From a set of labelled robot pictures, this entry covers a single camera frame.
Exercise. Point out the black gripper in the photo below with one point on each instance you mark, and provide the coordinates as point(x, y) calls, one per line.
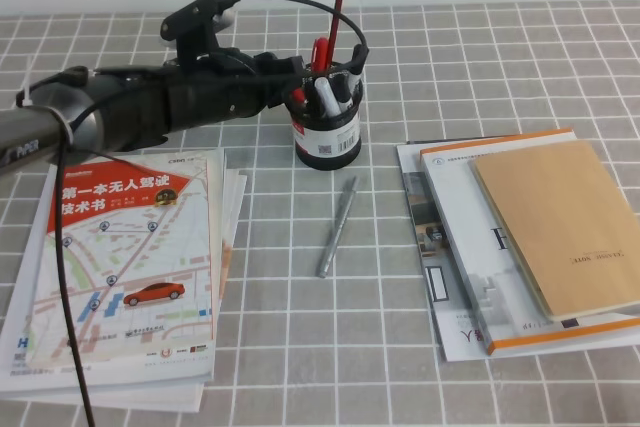
point(229, 85)

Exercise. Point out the red retractable pen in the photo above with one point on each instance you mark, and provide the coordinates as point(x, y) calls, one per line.
point(299, 98)

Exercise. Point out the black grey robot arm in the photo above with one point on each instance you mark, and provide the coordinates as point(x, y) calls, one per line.
point(127, 108)

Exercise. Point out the black mesh pen holder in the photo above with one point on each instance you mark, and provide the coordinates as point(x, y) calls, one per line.
point(328, 143)

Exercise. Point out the silver grey pen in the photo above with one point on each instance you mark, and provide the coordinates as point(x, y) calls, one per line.
point(345, 203)

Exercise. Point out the white marker black cap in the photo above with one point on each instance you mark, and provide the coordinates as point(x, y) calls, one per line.
point(327, 97)

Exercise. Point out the thin red black pencil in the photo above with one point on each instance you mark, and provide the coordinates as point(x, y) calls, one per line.
point(333, 32)

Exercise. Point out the orange map cover book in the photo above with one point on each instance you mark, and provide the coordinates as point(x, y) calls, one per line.
point(130, 267)

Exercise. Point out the white magazine under books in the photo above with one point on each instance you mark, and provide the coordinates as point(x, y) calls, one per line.
point(458, 330)

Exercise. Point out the white book orange edges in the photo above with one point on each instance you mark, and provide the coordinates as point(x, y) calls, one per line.
point(508, 315)

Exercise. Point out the tan kraft notebook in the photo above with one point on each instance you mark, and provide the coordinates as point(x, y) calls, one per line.
point(574, 233)

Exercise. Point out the white booklet under map book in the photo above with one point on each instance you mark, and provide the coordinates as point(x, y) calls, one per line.
point(210, 297)

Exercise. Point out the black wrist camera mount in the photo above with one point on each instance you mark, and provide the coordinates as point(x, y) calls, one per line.
point(193, 29)

